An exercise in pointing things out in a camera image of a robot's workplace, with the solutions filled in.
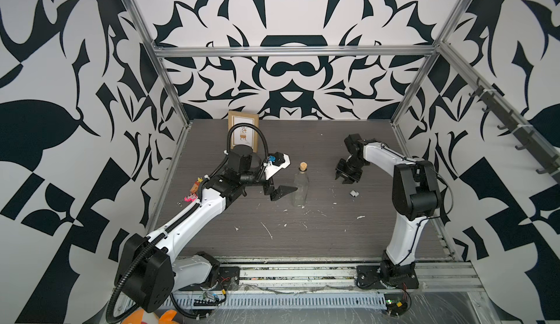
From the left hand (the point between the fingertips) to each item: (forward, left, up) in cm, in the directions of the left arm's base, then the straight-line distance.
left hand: (289, 170), depth 74 cm
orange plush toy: (-37, +43, -16) cm, 59 cm away
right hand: (+10, -22, -21) cm, 32 cm away
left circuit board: (-33, +27, -26) cm, 50 cm away
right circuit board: (-36, -33, -25) cm, 55 cm away
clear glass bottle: (+1, -5, -22) cm, 23 cm away
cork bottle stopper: (0, -4, +3) cm, 5 cm away
